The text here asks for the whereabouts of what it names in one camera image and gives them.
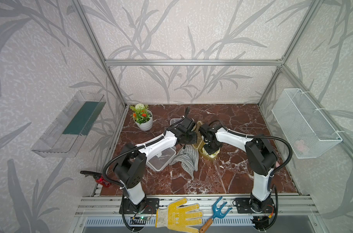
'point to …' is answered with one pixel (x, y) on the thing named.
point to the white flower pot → (146, 126)
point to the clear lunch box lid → (162, 159)
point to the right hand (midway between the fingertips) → (211, 150)
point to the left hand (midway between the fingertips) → (196, 139)
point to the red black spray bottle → (99, 177)
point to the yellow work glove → (177, 219)
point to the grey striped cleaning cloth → (188, 157)
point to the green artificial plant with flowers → (140, 114)
